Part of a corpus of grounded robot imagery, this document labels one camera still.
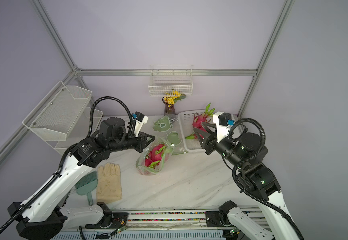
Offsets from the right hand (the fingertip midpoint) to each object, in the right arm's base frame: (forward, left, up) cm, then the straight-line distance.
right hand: (199, 129), depth 56 cm
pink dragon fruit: (+37, -10, -32) cm, 50 cm away
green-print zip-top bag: (+30, +16, -34) cm, 48 cm away
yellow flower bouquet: (+44, +12, -19) cm, 49 cm away
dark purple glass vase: (+43, +15, -29) cm, 54 cm away
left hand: (+1, +19, -9) cm, 21 cm away
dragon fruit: (+2, +22, -27) cm, 35 cm away
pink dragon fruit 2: (+25, -2, -38) cm, 45 cm away
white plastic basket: (+41, +2, -40) cm, 57 cm away
